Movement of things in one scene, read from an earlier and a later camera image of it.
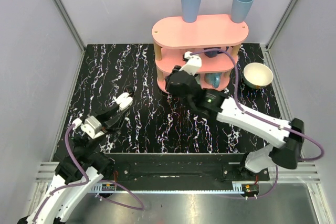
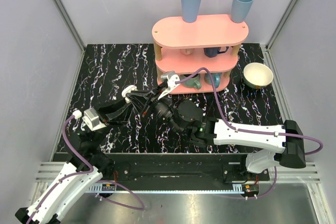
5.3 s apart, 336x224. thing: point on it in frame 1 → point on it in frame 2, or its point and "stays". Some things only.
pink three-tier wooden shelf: (215, 38) stays
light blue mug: (212, 78) stays
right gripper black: (168, 85) → (138, 100)
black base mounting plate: (181, 169) stays
